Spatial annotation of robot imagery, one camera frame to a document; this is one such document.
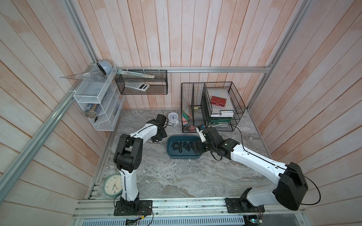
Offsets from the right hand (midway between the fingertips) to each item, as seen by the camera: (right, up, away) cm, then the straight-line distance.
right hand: (196, 142), depth 84 cm
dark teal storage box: (-13, -9, +9) cm, 19 cm away
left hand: (-24, +1, +15) cm, 28 cm away
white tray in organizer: (+20, +18, +10) cm, 29 cm away
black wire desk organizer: (+15, +24, +10) cm, 30 cm away
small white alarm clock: (-15, +16, +27) cm, 35 cm away
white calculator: (-37, +38, +14) cm, 55 cm away
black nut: (-10, -2, +15) cm, 18 cm away
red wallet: (+16, +27, +11) cm, 33 cm away
